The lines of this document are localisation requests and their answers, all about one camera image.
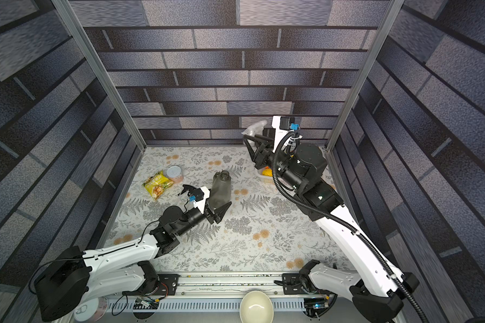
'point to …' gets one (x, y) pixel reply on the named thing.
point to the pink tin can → (175, 174)
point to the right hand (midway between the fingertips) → (244, 136)
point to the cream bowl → (256, 307)
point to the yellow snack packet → (156, 184)
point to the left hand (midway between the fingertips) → (224, 196)
